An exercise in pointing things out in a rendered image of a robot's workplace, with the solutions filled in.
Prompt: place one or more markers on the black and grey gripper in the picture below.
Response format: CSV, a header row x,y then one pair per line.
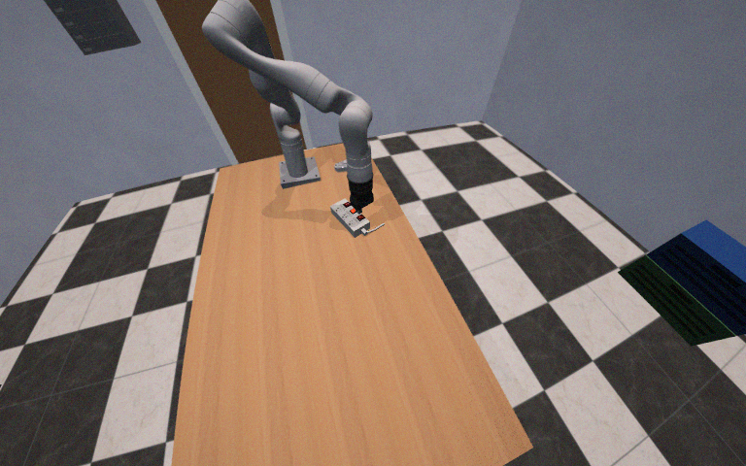
x,y
360,184

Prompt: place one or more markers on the white power strip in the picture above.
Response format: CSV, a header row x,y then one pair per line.
x,y
355,223

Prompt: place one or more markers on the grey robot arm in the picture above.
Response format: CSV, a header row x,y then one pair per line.
x,y
233,27

